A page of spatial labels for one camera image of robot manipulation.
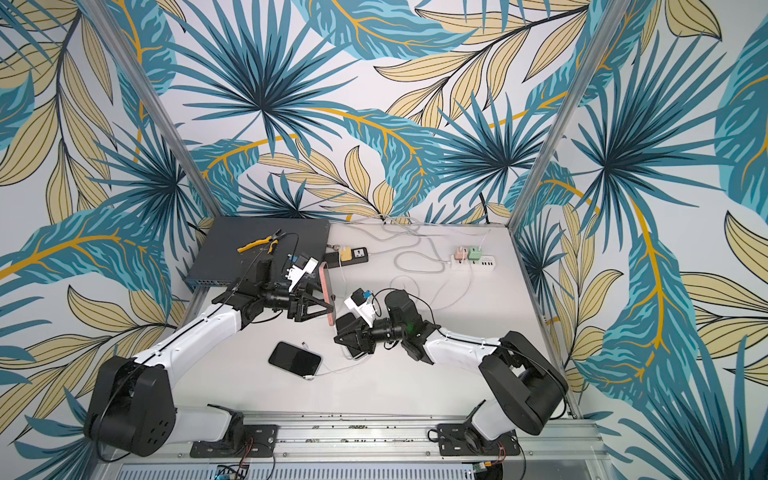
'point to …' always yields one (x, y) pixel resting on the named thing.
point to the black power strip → (359, 255)
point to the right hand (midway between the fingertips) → (324, 359)
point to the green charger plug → (474, 254)
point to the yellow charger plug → (346, 255)
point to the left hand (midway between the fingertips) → (329, 306)
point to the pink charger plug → (461, 253)
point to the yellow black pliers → (272, 239)
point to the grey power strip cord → (400, 233)
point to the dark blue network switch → (228, 248)
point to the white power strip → (485, 263)
